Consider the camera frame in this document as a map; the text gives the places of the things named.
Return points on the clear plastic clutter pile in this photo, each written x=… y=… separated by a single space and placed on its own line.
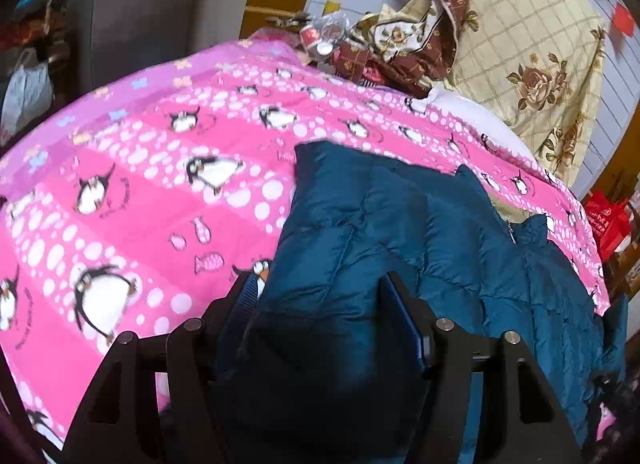
x=317 y=35

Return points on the white pillow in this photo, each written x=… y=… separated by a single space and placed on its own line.
x=480 y=119

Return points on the grey refrigerator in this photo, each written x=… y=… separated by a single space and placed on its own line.
x=113 y=38

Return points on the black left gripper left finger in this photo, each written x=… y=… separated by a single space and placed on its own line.
x=157 y=399

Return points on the cream floral quilt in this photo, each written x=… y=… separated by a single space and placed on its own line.
x=537 y=65

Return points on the pink penguin bed quilt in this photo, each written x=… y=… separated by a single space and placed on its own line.
x=138 y=205

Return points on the dark blue puffer jacket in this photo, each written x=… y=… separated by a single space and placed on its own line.
x=319 y=382

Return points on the brown floral patterned blanket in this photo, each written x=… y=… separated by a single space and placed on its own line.
x=408 y=49

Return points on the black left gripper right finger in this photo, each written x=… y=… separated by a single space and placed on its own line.
x=434 y=362

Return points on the red gift bag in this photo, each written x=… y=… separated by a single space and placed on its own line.
x=609 y=222

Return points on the white plastic bag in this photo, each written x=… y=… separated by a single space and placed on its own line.
x=28 y=94

